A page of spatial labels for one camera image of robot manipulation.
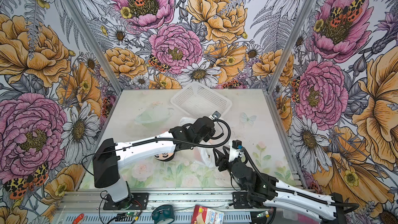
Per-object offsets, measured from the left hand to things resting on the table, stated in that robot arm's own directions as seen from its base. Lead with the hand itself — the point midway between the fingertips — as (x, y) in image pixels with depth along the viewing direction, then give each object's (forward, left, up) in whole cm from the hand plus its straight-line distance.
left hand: (206, 126), depth 80 cm
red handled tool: (-35, +57, -18) cm, 70 cm away
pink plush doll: (-11, +22, -11) cm, 27 cm away
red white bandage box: (-36, +2, -14) cm, 38 cm away
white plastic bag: (-14, +1, -4) cm, 15 cm away
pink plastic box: (-38, -40, -16) cm, 58 cm away
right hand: (-13, -5, -3) cm, 15 cm away
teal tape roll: (-36, +18, -10) cm, 41 cm away
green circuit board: (-34, +36, -18) cm, 53 cm away
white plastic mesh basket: (+34, +2, -17) cm, 38 cm away
